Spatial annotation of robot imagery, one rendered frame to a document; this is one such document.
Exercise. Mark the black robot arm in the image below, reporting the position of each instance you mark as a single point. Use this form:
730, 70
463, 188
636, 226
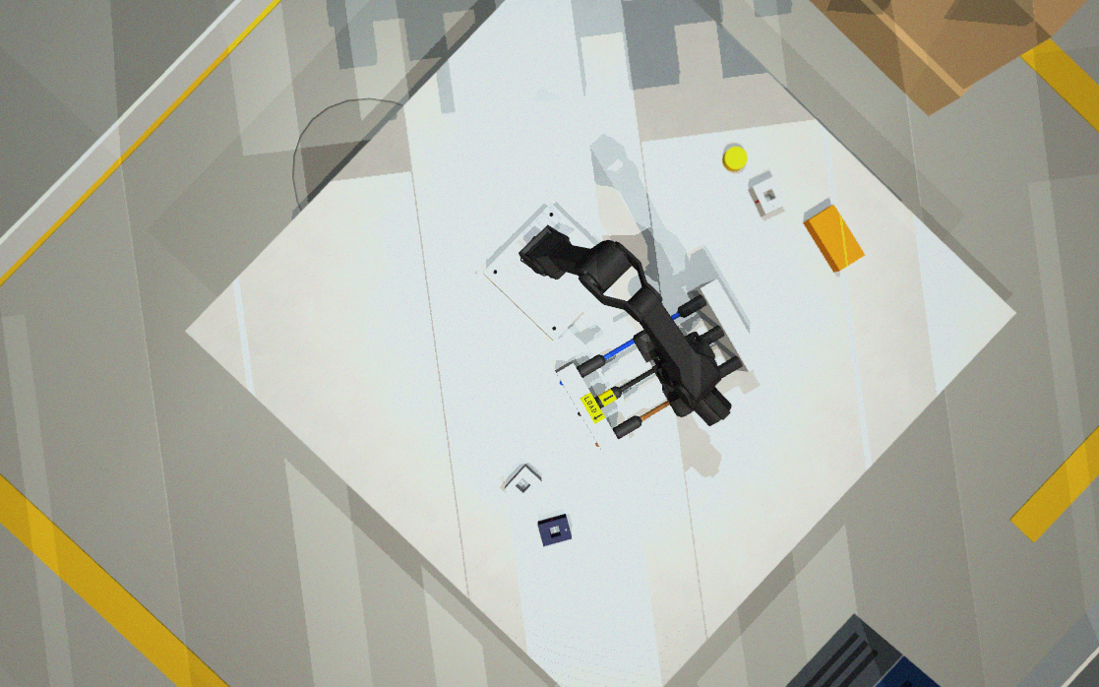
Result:
689, 366

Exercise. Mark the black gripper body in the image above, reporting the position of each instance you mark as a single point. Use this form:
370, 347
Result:
647, 346

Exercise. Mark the yellow cylinder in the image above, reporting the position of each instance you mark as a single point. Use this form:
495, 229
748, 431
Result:
734, 159

